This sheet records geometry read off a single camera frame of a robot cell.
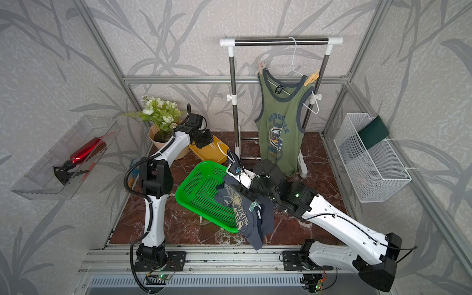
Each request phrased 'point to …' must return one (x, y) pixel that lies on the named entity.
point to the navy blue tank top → (254, 218)
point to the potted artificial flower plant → (164, 115)
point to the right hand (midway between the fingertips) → (237, 175)
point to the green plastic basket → (195, 188)
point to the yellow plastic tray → (216, 151)
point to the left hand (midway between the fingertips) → (214, 138)
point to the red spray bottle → (86, 151)
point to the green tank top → (278, 126)
